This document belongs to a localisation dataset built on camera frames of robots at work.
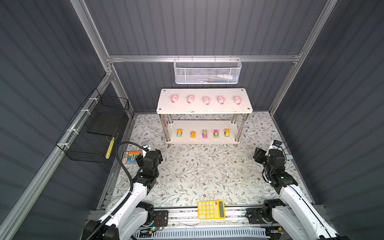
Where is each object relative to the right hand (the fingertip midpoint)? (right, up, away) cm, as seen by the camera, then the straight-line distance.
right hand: (263, 150), depth 82 cm
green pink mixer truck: (-24, +9, +16) cm, 30 cm away
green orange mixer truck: (-49, +9, +17) cm, 52 cm away
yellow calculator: (-30, -29, -7) cm, 42 cm away
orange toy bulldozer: (-39, +8, +15) cm, 43 cm away
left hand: (-64, -1, +1) cm, 64 cm away
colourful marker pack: (-79, -6, +12) cm, 80 cm away
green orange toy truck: (-17, +10, +15) cm, 25 cm away
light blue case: (+20, -5, +9) cm, 23 cm away
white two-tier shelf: (-28, +22, +38) cm, 52 cm away
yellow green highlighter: (-77, 0, -16) cm, 79 cm away
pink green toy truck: (-32, +9, +15) cm, 36 cm away
